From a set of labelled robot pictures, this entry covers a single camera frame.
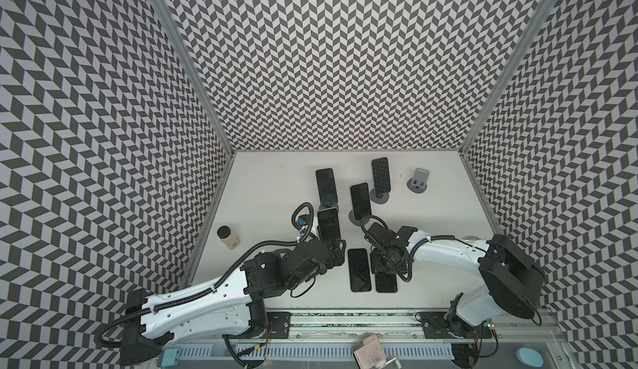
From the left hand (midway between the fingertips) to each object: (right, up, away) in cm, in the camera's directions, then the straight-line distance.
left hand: (335, 248), depth 70 cm
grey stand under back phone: (+19, +10, +34) cm, 40 cm away
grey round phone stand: (+34, +17, +31) cm, 50 cm away
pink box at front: (+9, -26, -5) cm, 28 cm away
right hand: (+17, -14, +13) cm, 25 cm away
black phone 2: (+10, +11, +23) cm, 28 cm away
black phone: (-3, +17, +21) cm, 27 cm away
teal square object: (-44, -28, -4) cm, 52 cm away
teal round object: (+54, -29, -2) cm, 61 cm away
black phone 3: (+18, +20, +23) cm, 36 cm away
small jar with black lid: (-36, -1, +13) cm, 38 cm away
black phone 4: (+17, -14, +9) cm, 24 cm away
